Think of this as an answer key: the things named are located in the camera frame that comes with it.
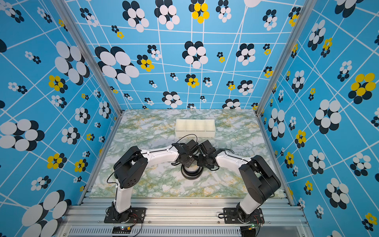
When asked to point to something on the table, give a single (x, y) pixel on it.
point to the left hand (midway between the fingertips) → (190, 160)
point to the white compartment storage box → (202, 128)
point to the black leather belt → (192, 177)
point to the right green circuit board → (248, 231)
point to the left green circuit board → (121, 229)
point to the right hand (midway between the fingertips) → (201, 162)
